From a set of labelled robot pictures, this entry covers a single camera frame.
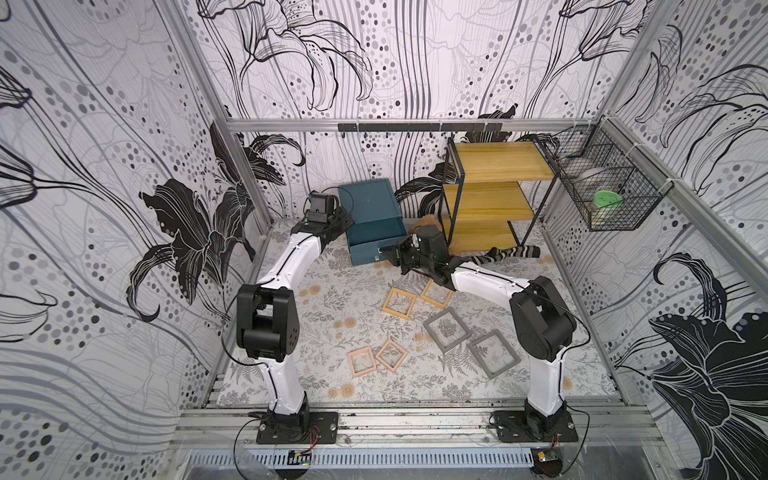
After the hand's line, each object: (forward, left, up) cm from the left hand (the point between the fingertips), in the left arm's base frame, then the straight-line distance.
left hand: (349, 221), depth 93 cm
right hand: (-9, -11, 0) cm, 14 cm away
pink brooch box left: (-37, -6, -19) cm, 42 cm away
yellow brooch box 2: (-15, -29, -18) cm, 37 cm away
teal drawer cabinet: (0, -7, +1) cm, 7 cm away
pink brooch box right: (-35, -15, -19) cm, 43 cm away
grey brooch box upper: (-24, -35, -18) cm, 46 cm away
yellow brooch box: (-18, -17, -19) cm, 31 cm away
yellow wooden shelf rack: (+20, -57, +10) cm, 61 cm away
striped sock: (+2, -51, -17) cm, 54 cm away
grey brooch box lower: (-34, -44, -18) cm, 59 cm away
